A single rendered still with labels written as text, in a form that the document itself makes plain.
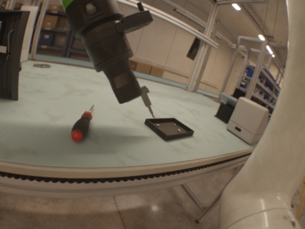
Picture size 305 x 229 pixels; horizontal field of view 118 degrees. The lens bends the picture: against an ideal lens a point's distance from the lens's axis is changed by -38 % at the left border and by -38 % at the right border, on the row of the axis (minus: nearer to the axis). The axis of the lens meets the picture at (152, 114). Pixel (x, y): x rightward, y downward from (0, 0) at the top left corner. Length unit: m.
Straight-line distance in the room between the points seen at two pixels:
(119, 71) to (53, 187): 0.21
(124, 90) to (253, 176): 0.24
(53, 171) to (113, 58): 0.18
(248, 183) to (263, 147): 0.06
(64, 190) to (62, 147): 0.07
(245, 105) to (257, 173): 0.39
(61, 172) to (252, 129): 0.56
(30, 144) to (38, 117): 0.09
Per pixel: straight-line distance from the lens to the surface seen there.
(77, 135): 0.23
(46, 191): 0.26
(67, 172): 0.21
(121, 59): 0.24
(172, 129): 0.39
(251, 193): 0.24
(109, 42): 0.24
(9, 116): 0.34
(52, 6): 4.20
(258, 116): 0.57
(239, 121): 0.59
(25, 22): 0.38
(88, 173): 0.21
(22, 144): 0.25
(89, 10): 0.24
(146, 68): 3.78
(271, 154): 0.23
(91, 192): 0.26
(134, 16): 0.26
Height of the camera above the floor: 1.15
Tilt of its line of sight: 19 degrees down
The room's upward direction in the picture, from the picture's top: 18 degrees clockwise
